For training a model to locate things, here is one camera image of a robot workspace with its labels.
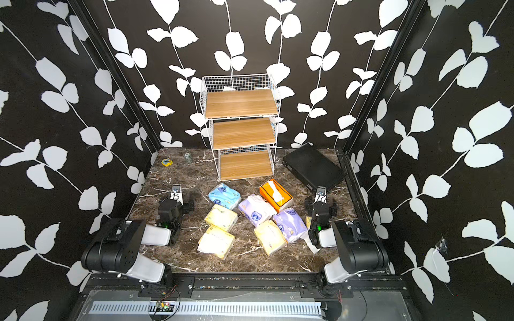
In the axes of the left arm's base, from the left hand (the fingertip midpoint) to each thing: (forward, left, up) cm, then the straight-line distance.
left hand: (180, 191), depth 92 cm
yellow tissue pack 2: (-22, -41, -4) cm, 47 cm away
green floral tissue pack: (-12, -20, -5) cm, 24 cm away
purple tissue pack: (-17, -50, -3) cm, 53 cm away
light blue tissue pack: (-1, -20, -5) cm, 21 cm away
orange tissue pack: (-3, -45, -1) cm, 45 cm away
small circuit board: (-44, -1, -8) cm, 45 cm away
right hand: (-4, -66, 0) cm, 66 cm away
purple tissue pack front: (-10, -36, -2) cm, 37 cm away
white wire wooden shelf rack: (+33, -30, +20) cm, 49 cm away
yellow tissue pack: (-23, -18, -4) cm, 30 cm away
